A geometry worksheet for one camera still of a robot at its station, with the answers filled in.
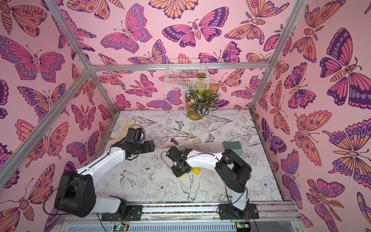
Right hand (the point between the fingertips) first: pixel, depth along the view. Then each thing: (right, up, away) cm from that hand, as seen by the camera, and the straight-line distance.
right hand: (178, 170), depth 87 cm
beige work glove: (-43, +22, +19) cm, 51 cm away
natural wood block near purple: (-8, +14, +13) cm, 21 cm away
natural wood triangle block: (+8, +20, +16) cm, 27 cm away
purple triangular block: (-5, +17, +13) cm, 22 cm away
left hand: (-18, +15, +3) cm, 23 cm away
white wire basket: (+5, +61, +8) cm, 62 cm away
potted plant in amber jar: (+13, +43, +6) cm, 45 cm away
